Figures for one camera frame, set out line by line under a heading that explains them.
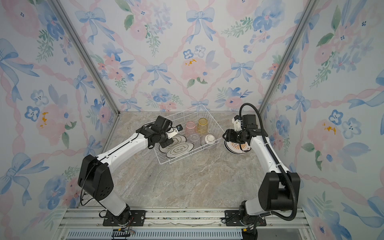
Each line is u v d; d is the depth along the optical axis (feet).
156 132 2.07
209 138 3.13
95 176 1.46
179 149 2.94
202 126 3.39
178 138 2.98
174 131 2.51
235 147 3.23
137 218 2.41
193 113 3.72
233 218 2.35
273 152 1.61
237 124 2.56
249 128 2.14
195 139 3.02
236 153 3.12
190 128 3.20
